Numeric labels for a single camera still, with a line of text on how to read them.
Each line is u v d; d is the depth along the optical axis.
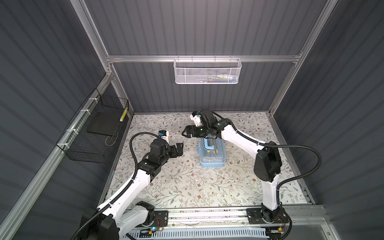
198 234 0.77
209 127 0.68
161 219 0.72
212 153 0.89
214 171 0.89
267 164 0.51
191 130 0.76
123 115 0.82
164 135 0.71
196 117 0.79
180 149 0.74
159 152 0.62
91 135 0.72
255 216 0.72
